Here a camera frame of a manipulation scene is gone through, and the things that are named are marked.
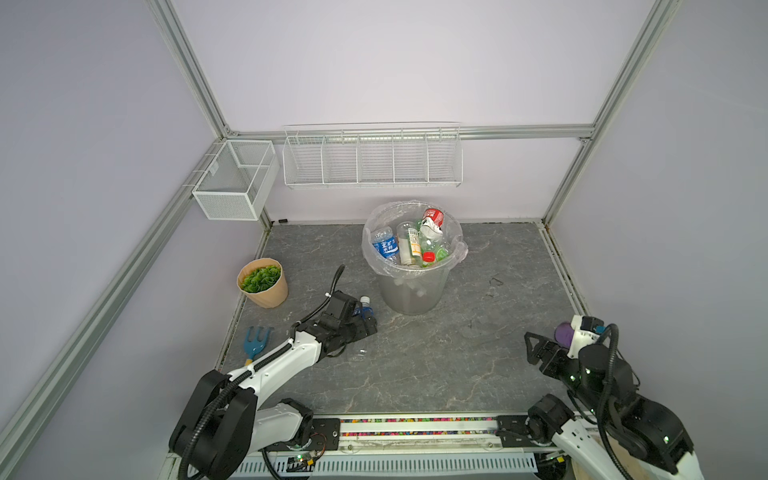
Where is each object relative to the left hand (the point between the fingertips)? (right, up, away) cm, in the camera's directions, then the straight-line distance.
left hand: (365, 330), depth 87 cm
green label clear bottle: (+21, +22, -8) cm, 32 cm away
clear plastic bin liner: (+11, +35, +2) cm, 37 cm away
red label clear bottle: (+18, +29, -8) cm, 35 cm away
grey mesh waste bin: (+15, +10, -1) cm, 18 cm away
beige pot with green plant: (-31, +14, +2) cm, 34 cm away
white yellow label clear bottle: (+14, +25, -11) cm, 30 cm away
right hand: (+42, +3, -19) cm, 47 cm away
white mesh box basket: (-44, +47, +13) cm, 65 cm away
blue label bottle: (+7, +25, -10) cm, 28 cm away
